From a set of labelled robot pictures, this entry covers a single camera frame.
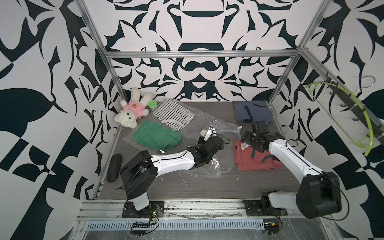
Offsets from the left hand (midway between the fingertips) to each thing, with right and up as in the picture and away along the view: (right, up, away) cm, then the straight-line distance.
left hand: (209, 132), depth 83 cm
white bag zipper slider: (+19, +2, +9) cm, 21 cm away
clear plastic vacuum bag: (-26, +2, +22) cm, 34 cm away
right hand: (+23, -4, +5) cm, 24 cm away
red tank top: (+24, -16, +7) cm, 29 cm away
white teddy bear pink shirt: (-50, +12, +18) cm, 55 cm away
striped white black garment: (-23, +10, +28) cm, 37 cm away
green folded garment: (-35, -3, +16) cm, 38 cm away
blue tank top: (+33, +12, +29) cm, 45 cm away
